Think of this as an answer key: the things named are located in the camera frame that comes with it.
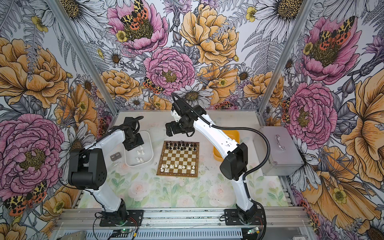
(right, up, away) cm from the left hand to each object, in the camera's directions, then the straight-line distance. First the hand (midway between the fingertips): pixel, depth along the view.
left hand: (137, 148), depth 93 cm
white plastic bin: (+1, -6, +3) cm, 6 cm away
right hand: (+26, +9, -12) cm, 30 cm away
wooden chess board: (+25, -7, +1) cm, 26 cm away
